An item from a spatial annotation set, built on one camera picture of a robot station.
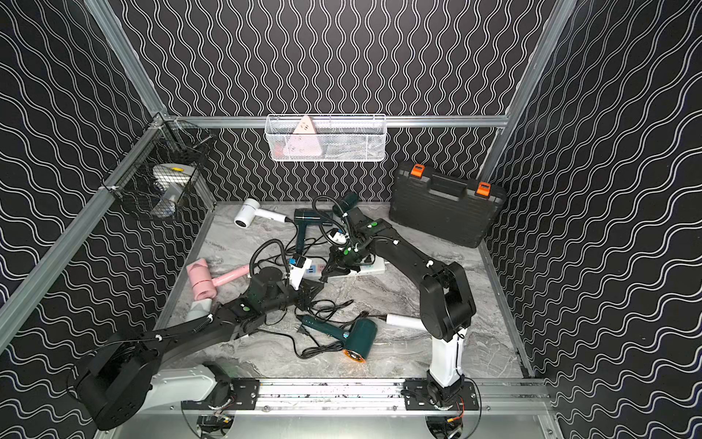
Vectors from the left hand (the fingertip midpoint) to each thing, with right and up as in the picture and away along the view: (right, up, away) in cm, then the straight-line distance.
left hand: (322, 282), depth 80 cm
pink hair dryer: (-41, -2, +10) cm, 42 cm away
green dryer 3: (+11, -17, +1) cm, 20 cm away
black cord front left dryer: (-2, -21, +2) cm, 21 cm away
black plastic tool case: (+39, +23, +12) cm, 47 cm away
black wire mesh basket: (-55, +47, +14) cm, 73 cm away
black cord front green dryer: (+2, -10, +9) cm, 14 cm away
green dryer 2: (+7, +27, +32) cm, 43 cm away
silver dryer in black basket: (-46, +30, +1) cm, 55 cm away
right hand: (+1, +2, +2) cm, 3 cm away
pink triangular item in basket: (-7, +45, +9) cm, 46 cm away
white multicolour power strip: (+15, +3, +17) cm, 23 cm away
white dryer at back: (-34, +24, +33) cm, 52 cm away
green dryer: (-10, +22, +36) cm, 43 cm away
